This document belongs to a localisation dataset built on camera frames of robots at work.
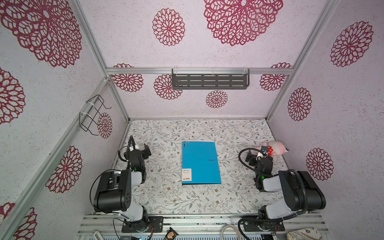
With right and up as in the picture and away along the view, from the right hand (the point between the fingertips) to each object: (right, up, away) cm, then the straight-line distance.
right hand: (259, 150), depth 91 cm
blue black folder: (-36, -9, +7) cm, 38 cm away
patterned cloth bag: (+12, -36, -22) cm, 44 cm away
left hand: (-75, 0, +2) cm, 75 cm away
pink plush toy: (+12, +1, +4) cm, 13 cm away
